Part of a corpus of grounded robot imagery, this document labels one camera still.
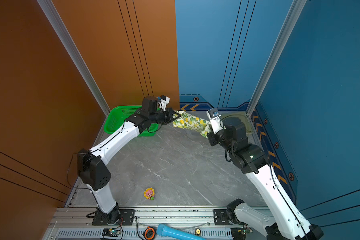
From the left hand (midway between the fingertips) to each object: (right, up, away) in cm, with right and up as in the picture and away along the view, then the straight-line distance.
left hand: (181, 113), depth 79 cm
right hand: (+13, -6, -13) cm, 19 cm away
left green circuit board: (-34, -58, -8) cm, 67 cm away
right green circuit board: (+31, -56, -9) cm, 65 cm away
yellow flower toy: (-17, -42, -2) cm, 45 cm away
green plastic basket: (-49, +1, +33) cm, 59 cm away
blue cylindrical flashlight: (-8, -53, -12) cm, 55 cm away
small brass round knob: (+8, -54, -12) cm, 56 cm away
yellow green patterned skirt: (+3, -4, -5) cm, 7 cm away
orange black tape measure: (-14, -55, -11) cm, 58 cm away
